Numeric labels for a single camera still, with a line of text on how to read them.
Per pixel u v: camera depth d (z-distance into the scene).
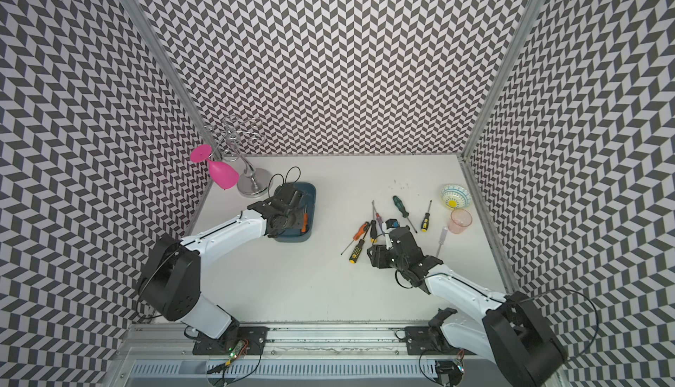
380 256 0.75
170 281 0.44
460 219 0.93
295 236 0.90
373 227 0.96
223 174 0.93
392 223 0.78
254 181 1.08
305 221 0.89
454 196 1.02
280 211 0.67
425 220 0.96
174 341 1.24
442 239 0.93
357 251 0.89
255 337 0.73
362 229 0.94
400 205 1.01
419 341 0.74
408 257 0.65
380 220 0.98
